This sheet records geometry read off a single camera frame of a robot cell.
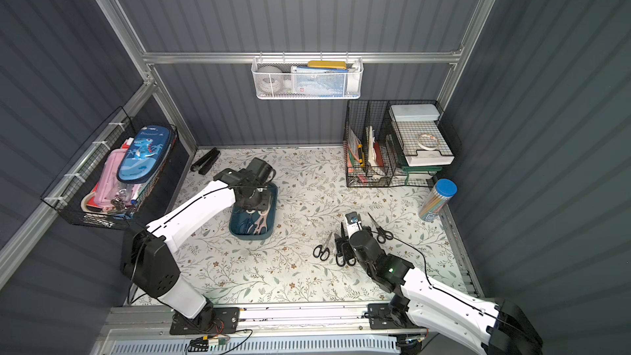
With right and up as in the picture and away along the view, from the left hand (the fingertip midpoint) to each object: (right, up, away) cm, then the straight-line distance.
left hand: (261, 203), depth 84 cm
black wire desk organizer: (+52, +23, +16) cm, 60 cm away
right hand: (+31, -8, -3) cm, 32 cm away
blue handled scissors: (-8, -10, +8) cm, 15 cm away
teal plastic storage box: (-10, -8, +10) cm, 16 cm away
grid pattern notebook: (+56, +26, +14) cm, 64 cm away
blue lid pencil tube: (+61, +5, -4) cm, 62 cm away
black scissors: (+44, -12, +6) cm, 46 cm away
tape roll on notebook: (+63, +23, +11) cm, 68 cm away
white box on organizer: (+60, +36, +18) cm, 72 cm away
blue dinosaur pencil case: (-30, +16, -15) cm, 37 cm away
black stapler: (-33, +14, +28) cm, 45 cm away
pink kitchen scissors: (-2, -9, +9) cm, 13 cm away
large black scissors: (+27, -11, -13) cm, 32 cm away
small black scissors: (+22, -18, +3) cm, 28 cm away
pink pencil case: (-39, +7, -16) cm, 42 cm away
